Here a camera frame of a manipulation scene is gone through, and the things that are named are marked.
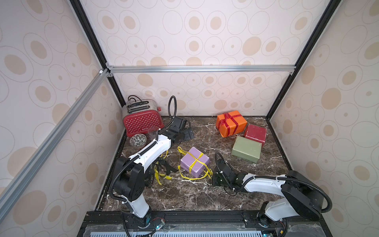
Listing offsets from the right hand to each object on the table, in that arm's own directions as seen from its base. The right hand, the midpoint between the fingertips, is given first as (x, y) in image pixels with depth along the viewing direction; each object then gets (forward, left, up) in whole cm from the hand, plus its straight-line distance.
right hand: (215, 177), depth 89 cm
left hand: (+18, +14, +19) cm, 30 cm away
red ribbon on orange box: (+36, -7, +11) cm, 38 cm away
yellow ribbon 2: (+4, +36, +3) cm, 37 cm away
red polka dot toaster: (+32, +49, +19) cm, 61 cm away
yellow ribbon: (+2, +4, +4) cm, 6 cm away
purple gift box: (+6, +17, +8) cm, 20 cm away
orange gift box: (+35, -11, +10) cm, 38 cm away
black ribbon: (0, +40, +2) cm, 40 cm away
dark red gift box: (+32, -29, +5) cm, 44 cm away
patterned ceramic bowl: (+22, +53, +5) cm, 57 cm away
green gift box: (+18, -21, +5) cm, 28 cm away
